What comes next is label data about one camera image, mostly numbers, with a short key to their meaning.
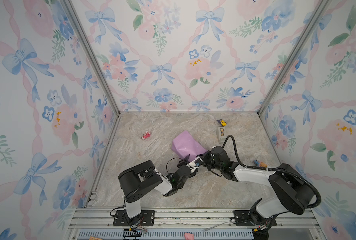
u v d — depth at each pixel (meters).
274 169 0.49
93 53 0.87
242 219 0.73
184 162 0.79
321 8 0.69
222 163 0.68
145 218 0.74
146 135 1.03
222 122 1.10
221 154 0.68
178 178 0.68
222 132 1.03
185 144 0.93
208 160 0.78
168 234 0.70
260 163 0.90
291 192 0.44
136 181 0.49
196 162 0.75
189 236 0.68
